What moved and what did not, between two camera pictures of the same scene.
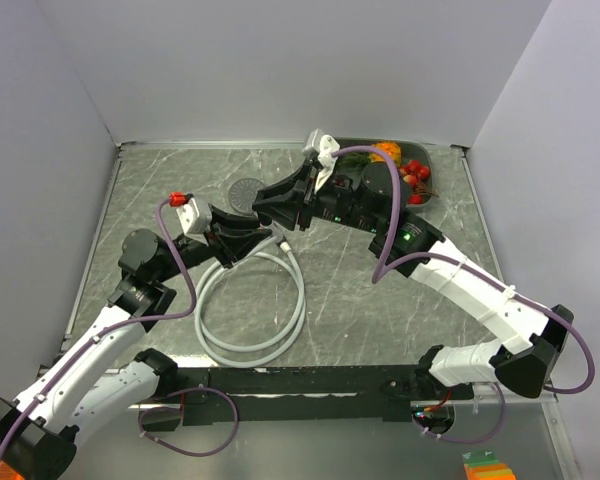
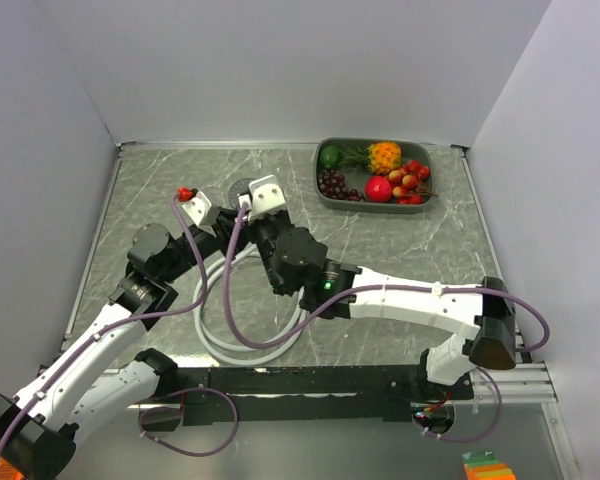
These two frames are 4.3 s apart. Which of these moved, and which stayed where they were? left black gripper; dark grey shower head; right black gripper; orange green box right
Moved: right black gripper
Stayed: left black gripper; dark grey shower head; orange green box right
